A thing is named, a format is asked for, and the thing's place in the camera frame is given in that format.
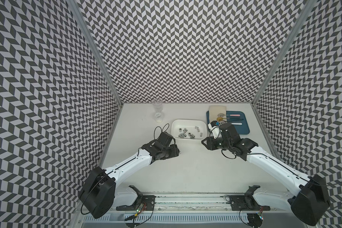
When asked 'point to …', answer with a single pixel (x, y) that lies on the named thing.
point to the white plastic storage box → (189, 129)
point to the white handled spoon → (236, 123)
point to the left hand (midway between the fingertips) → (175, 153)
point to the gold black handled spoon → (221, 119)
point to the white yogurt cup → (158, 117)
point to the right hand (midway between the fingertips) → (204, 144)
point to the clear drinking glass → (157, 104)
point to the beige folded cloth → (214, 110)
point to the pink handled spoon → (233, 115)
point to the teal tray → (234, 117)
